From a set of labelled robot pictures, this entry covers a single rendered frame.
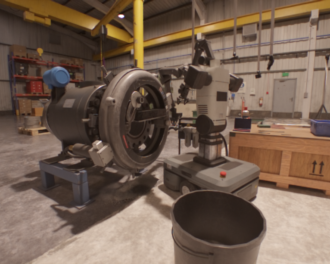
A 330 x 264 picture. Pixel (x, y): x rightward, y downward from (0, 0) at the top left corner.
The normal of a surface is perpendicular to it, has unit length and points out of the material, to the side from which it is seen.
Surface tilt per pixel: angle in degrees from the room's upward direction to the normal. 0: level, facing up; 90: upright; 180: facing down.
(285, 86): 90
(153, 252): 0
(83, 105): 67
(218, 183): 44
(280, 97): 90
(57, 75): 90
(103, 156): 90
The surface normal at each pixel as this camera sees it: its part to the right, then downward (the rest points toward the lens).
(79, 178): 0.88, 0.07
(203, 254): -0.48, 0.19
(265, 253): 0.00, -0.99
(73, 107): -0.44, -0.23
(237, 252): 0.12, 0.16
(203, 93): -0.80, 0.10
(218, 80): 0.60, 0.13
